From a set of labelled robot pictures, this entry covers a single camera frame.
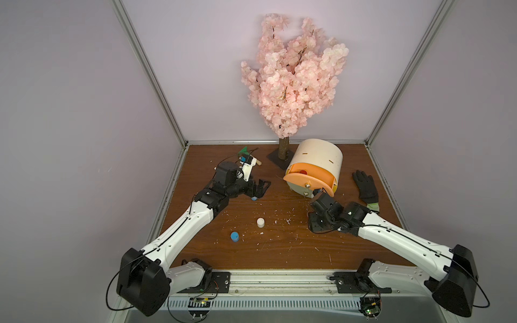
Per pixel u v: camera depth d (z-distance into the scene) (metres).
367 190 1.00
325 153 0.89
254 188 0.68
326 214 0.57
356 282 0.66
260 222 0.86
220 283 0.74
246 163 0.68
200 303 0.71
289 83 0.65
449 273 0.39
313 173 0.81
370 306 0.70
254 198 0.96
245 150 1.13
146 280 0.39
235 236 0.82
